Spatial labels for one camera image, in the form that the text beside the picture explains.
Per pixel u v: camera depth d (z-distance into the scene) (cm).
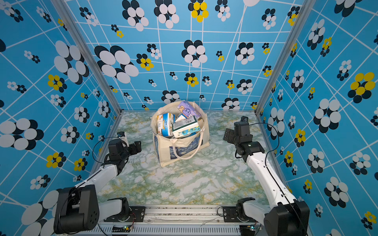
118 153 68
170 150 79
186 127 73
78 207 41
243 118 69
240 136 58
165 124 79
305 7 68
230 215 72
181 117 83
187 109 82
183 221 73
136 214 73
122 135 77
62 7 69
